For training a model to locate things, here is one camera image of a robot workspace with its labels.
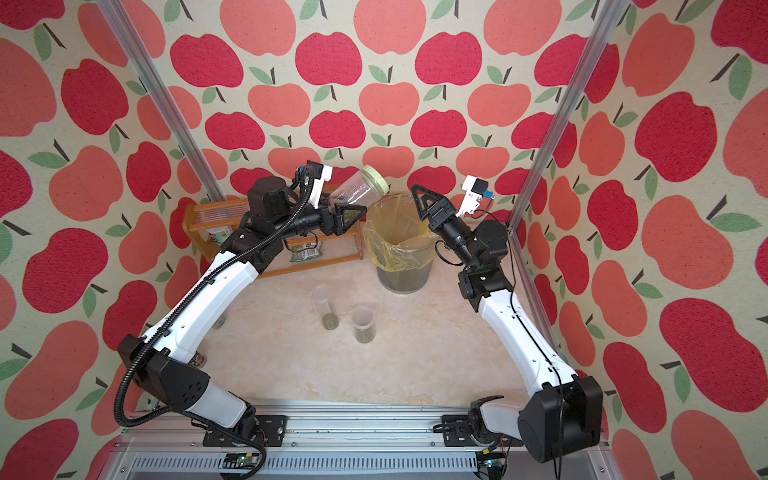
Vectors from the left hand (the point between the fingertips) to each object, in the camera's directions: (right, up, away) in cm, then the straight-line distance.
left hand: (360, 211), depth 65 cm
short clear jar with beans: (-1, -31, +28) cm, 42 cm away
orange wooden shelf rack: (-50, 0, +20) cm, 54 cm away
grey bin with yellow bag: (+10, -7, +14) cm, 19 cm away
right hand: (+13, +2, -3) cm, 13 cm away
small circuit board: (-30, -60, +6) cm, 67 cm away
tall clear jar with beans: (-16, -25, +36) cm, 47 cm away
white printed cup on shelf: (-46, -4, +26) cm, 53 cm away
